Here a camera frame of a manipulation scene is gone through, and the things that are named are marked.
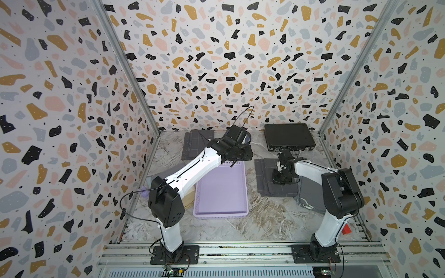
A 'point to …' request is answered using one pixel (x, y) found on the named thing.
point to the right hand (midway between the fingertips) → (273, 182)
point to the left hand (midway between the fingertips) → (253, 154)
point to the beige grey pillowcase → (189, 200)
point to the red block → (346, 230)
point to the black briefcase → (296, 136)
